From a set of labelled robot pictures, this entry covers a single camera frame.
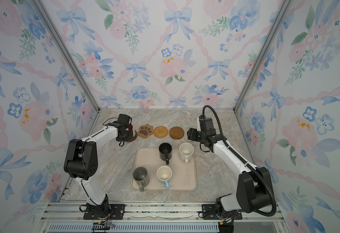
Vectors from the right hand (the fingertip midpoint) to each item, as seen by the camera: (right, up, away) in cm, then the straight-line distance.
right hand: (192, 132), depth 88 cm
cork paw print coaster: (-32, 0, +19) cm, 37 cm away
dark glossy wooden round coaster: (-39, -5, +16) cm, 42 cm away
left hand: (-41, -3, +10) cm, 42 cm away
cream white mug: (-3, -13, +7) cm, 15 cm away
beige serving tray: (-5, -26, -2) cm, 27 cm away
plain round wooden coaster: (-9, -1, +18) cm, 20 cm away
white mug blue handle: (-17, -24, -2) cm, 29 cm away
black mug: (-16, -13, +5) cm, 21 cm away
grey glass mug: (-29, -23, -8) cm, 38 cm away
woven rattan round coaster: (-20, -1, +19) cm, 28 cm away
